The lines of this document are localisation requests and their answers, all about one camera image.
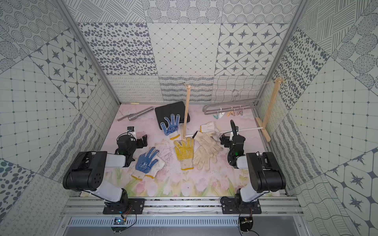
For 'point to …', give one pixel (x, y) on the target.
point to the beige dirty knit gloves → (208, 150)
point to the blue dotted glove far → (172, 130)
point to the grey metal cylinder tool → (132, 116)
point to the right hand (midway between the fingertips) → (232, 136)
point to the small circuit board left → (118, 221)
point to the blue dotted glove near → (148, 164)
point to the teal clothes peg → (219, 115)
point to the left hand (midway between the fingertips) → (143, 135)
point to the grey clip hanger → (237, 103)
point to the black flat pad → (176, 108)
